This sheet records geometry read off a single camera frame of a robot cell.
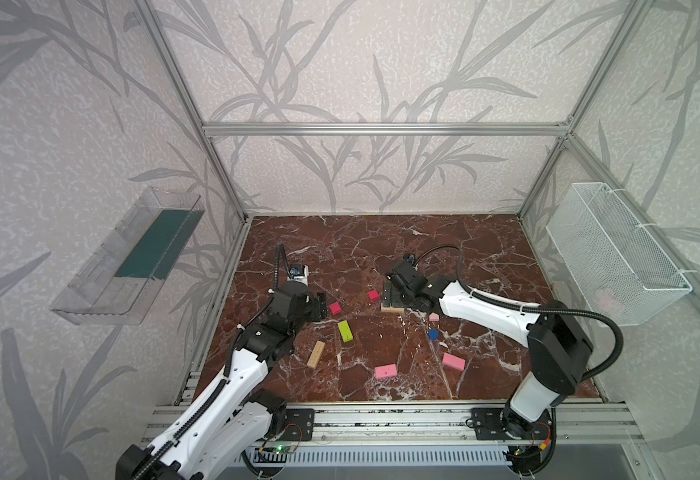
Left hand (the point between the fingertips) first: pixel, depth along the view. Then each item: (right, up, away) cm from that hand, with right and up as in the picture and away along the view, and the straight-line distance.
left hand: (319, 285), depth 80 cm
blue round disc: (+33, -16, +9) cm, 38 cm away
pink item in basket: (+73, -3, -6) cm, 73 cm away
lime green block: (+6, -15, +9) cm, 19 cm away
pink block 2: (+38, -22, +3) cm, 44 cm away
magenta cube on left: (+3, -9, +13) cm, 17 cm away
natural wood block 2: (-2, -20, +4) cm, 21 cm away
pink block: (+18, -24, +1) cm, 30 cm away
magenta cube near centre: (+15, -6, +15) cm, 22 cm away
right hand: (+22, -1, +9) cm, 24 cm away
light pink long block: (+34, -12, +11) cm, 37 cm away
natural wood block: (+21, -10, +13) cm, 26 cm away
